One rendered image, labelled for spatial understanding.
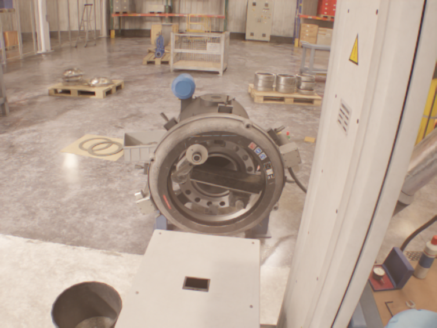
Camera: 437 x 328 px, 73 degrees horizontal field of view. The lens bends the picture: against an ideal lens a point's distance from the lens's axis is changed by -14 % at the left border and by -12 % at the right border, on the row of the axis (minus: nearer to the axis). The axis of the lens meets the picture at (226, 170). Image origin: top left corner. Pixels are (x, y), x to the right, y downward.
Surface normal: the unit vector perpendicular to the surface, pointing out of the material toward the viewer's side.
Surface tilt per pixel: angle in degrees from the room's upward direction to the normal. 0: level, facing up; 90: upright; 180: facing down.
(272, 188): 90
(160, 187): 90
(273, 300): 0
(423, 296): 0
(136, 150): 90
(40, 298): 0
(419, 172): 97
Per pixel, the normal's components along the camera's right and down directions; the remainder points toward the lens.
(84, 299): 0.53, 0.37
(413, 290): 0.06, -0.89
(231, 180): 0.06, 0.46
